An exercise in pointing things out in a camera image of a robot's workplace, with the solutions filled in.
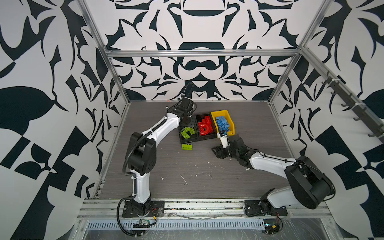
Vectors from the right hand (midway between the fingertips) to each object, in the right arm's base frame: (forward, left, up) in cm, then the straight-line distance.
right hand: (216, 146), depth 89 cm
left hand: (+14, +15, +9) cm, 22 cm away
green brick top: (+2, +18, -4) cm, 18 cm away
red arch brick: (+15, +5, -2) cm, 16 cm away
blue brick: (+19, -5, -1) cm, 20 cm away
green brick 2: (+14, +15, -4) cm, 21 cm away
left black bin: (+6, +13, +14) cm, 20 cm away
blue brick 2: (+15, -8, -2) cm, 17 cm away
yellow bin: (+26, -9, -1) cm, 27 cm away
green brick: (+11, +19, -4) cm, 22 cm away
